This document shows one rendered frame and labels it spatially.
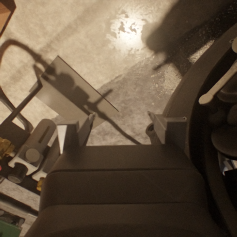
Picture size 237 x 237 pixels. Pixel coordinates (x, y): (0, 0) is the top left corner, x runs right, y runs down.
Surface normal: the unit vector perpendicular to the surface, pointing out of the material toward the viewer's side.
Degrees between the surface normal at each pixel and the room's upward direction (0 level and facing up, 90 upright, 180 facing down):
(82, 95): 0
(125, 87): 0
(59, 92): 0
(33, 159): 90
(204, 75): 90
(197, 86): 90
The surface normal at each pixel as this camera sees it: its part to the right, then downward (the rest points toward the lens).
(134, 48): -0.11, 0.64
